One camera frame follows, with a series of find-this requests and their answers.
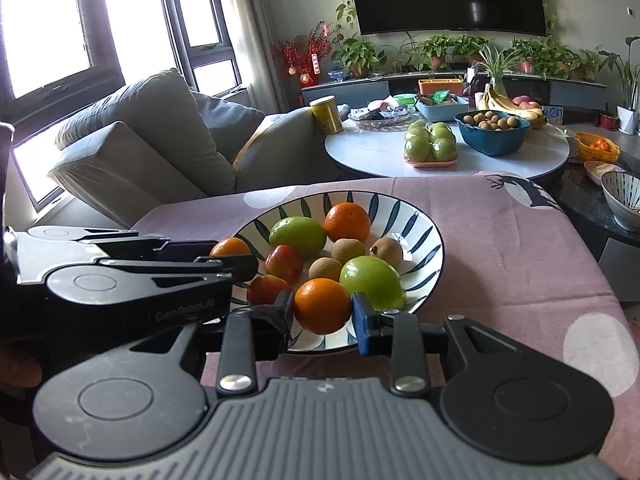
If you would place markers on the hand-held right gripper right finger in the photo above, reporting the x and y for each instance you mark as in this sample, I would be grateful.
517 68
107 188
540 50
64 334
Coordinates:
362 327

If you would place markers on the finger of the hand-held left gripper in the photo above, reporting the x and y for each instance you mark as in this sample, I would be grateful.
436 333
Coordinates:
175 250
235 266

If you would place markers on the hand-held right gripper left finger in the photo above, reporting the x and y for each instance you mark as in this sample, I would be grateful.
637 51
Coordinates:
280 322

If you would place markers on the small orange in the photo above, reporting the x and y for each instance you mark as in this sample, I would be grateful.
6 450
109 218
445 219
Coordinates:
231 247

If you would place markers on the small red apple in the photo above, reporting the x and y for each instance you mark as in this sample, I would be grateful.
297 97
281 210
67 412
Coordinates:
267 291

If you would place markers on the medium orange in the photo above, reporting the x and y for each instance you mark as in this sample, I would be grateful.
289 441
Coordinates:
322 306

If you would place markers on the large green apple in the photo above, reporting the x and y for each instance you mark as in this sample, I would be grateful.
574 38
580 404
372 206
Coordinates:
372 282

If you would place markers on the brown kiwi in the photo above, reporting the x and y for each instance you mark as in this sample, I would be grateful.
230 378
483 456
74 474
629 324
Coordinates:
325 269
386 252
347 251

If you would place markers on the striped white ceramic bowl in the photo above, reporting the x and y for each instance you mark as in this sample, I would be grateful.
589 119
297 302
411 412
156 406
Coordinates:
425 260

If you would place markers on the large orange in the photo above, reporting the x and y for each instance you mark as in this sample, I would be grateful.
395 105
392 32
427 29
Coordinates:
347 221

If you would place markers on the grey sofa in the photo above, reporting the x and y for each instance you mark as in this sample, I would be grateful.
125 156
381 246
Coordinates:
150 150

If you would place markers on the grey-blue cushion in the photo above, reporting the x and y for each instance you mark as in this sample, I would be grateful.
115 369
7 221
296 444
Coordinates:
225 122

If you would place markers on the pink dotted tablecloth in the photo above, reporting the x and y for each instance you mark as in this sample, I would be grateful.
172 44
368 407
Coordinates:
500 270

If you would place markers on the round white table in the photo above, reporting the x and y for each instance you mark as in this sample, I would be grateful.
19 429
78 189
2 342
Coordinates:
370 155

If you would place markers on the yellow can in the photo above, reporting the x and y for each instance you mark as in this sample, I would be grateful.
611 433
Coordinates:
326 116

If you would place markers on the tray of green apples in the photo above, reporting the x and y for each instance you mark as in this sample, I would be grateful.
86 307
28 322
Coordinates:
431 145

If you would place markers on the glass plate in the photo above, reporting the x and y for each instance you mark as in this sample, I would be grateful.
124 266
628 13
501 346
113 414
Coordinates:
380 121

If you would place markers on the red festive decoration plant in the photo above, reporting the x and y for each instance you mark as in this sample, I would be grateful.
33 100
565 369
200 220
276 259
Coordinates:
300 55

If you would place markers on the light curtain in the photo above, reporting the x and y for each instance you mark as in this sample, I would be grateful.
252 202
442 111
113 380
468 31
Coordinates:
245 35

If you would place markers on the narrow dark-framed window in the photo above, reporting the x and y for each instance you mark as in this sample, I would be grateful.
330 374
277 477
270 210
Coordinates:
200 25

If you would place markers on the teal plastic basket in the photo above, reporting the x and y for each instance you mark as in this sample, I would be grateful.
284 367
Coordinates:
435 112

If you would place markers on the blue bowl of longans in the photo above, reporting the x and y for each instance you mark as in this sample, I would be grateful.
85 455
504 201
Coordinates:
492 135

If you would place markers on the potted green plant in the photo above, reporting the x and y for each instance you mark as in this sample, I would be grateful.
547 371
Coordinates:
357 55
445 50
540 57

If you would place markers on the dark glass table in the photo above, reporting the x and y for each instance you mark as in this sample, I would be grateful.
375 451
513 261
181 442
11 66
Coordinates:
580 205

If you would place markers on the orange plastic box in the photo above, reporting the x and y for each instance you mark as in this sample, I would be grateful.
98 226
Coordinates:
440 86

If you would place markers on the large dark-framed window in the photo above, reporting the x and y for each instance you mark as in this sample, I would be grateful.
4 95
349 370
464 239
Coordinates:
45 25

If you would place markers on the bunch of bananas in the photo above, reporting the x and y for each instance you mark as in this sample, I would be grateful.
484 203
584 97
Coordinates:
505 102

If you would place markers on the small striped ceramic bowl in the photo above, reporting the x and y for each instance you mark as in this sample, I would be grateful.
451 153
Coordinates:
620 200

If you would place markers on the spider plant in vase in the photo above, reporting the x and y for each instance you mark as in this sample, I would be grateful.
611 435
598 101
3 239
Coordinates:
495 70

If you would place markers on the orange basket of tangerines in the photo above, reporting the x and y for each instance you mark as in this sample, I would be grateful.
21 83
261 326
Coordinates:
595 147

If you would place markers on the grey television cabinet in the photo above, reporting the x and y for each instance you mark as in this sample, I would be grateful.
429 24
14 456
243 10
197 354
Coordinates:
575 92

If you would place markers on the tall plant in white pot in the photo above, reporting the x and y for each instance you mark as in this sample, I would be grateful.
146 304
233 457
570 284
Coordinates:
627 105

